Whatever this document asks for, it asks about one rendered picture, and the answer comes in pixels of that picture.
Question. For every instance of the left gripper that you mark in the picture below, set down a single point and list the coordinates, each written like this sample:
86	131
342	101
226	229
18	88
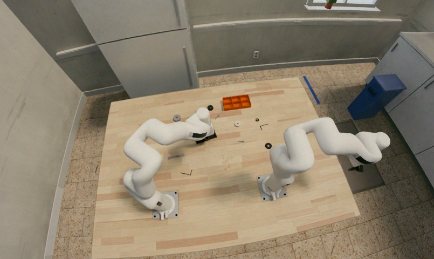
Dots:
211	131

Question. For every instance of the orange compartment tray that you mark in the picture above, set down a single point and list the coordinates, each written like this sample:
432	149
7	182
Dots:
236	102

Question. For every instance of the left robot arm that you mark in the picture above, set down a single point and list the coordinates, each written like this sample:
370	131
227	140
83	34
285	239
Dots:
139	182

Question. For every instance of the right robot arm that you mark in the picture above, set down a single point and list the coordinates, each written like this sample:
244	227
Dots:
296	156

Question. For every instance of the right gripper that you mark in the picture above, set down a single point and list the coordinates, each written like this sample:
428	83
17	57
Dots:
356	166

